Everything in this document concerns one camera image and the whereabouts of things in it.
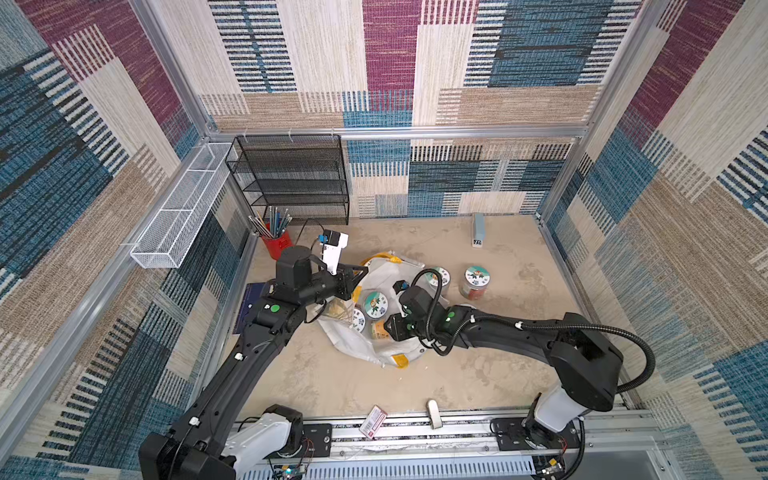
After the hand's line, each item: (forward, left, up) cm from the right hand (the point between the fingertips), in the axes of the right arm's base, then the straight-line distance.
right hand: (393, 328), depth 85 cm
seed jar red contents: (+15, -26, +1) cm, 30 cm away
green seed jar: (+6, +5, +3) cm, 8 cm away
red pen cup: (+33, +40, -1) cm, 52 cm away
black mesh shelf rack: (+52, +32, +13) cm, 62 cm away
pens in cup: (+36, +41, +5) cm, 55 cm away
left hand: (+4, +6, +22) cm, 23 cm away
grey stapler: (+44, -34, -8) cm, 56 cm away
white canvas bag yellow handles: (+1, +9, +2) cm, 10 cm away
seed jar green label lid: (+3, -9, +21) cm, 23 cm away
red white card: (-22, +5, -6) cm, 23 cm away
